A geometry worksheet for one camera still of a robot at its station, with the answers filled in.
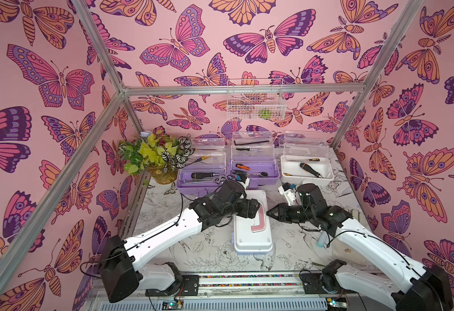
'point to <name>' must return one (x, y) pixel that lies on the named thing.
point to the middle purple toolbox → (252, 153)
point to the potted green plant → (157, 152)
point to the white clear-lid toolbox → (306, 158)
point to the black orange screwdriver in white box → (309, 169)
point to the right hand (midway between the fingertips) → (269, 212)
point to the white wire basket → (258, 105)
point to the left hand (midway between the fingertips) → (254, 203)
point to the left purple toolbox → (206, 170)
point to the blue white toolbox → (253, 234)
